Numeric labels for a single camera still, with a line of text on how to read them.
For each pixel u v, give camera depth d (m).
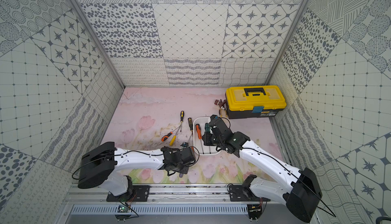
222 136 0.58
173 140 0.93
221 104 1.07
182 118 1.01
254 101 0.90
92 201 0.74
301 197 0.38
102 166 0.43
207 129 0.95
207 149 0.89
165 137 0.93
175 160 0.63
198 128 0.95
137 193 0.73
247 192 0.64
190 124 0.98
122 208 0.71
